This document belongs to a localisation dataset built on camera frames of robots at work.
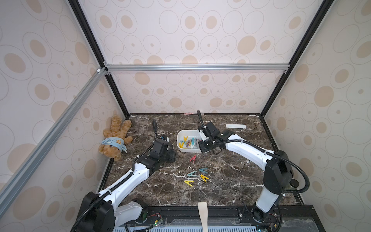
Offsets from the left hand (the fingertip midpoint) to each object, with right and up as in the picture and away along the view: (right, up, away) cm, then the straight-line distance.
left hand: (178, 152), depth 83 cm
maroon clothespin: (+6, +4, +17) cm, 19 cm away
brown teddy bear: (-42, +7, +12) cm, 44 cm away
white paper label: (+43, +15, +30) cm, 55 cm away
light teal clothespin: (+3, +4, +20) cm, 20 cm away
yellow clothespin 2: (+1, +2, +17) cm, 17 cm away
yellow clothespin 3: (+5, -17, +2) cm, 18 cm away
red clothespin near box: (+9, -6, +12) cm, 16 cm away
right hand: (+17, +3, +5) cm, 18 cm away
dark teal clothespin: (+14, -12, +7) cm, 20 cm away
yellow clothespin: (+4, +6, +20) cm, 21 cm away
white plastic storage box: (+5, +5, +18) cm, 19 cm away
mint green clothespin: (+9, -14, +5) cm, 17 cm away
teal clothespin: (+9, +5, +20) cm, 22 cm away
